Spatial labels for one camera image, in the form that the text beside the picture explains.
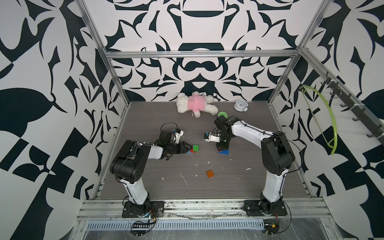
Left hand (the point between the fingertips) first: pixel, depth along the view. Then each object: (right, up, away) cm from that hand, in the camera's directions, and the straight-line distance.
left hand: (188, 145), depth 94 cm
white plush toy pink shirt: (+5, +28, +14) cm, 31 cm away
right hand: (+20, +2, 0) cm, 20 cm away
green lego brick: (+5, -1, -5) cm, 7 cm away
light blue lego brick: (+1, -4, -3) cm, 5 cm away
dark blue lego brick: (+23, -4, -1) cm, 23 cm away
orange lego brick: (+12, -14, -9) cm, 21 cm away
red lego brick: (+2, -3, -3) cm, 5 cm away
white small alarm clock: (+39, +26, +21) cm, 51 cm away
